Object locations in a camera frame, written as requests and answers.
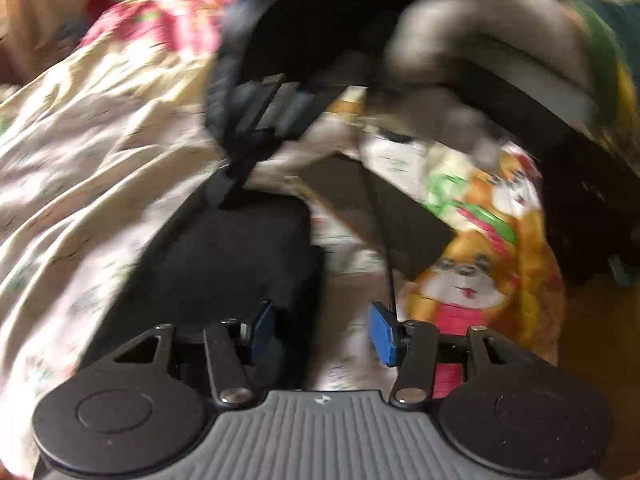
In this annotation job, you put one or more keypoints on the person's right hand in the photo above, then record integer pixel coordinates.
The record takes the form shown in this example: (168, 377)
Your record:
(500, 25)

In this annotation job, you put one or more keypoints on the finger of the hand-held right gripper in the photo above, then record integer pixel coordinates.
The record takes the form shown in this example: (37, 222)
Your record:
(245, 160)

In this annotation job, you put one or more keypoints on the white floral bed sheet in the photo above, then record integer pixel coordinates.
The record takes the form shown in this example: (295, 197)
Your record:
(75, 185)

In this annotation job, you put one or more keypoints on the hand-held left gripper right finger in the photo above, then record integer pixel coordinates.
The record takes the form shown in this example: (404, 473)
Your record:
(382, 332)

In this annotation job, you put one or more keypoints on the dark cloth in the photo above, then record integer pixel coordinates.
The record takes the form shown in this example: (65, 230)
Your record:
(590, 210)

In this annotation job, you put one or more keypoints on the green yellow cloth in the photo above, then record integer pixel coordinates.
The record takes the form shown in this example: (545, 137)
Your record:
(607, 60)

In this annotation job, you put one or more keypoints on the black smartphone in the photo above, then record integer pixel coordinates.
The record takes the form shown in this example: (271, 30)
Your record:
(350, 200)

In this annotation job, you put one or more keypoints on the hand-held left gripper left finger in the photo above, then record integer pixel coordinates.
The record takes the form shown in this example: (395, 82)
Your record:
(262, 335)

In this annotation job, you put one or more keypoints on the red toy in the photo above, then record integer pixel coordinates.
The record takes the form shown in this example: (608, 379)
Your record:
(100, 4)

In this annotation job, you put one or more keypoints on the black pants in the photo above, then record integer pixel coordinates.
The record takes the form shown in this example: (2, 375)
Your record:
(225, 260)

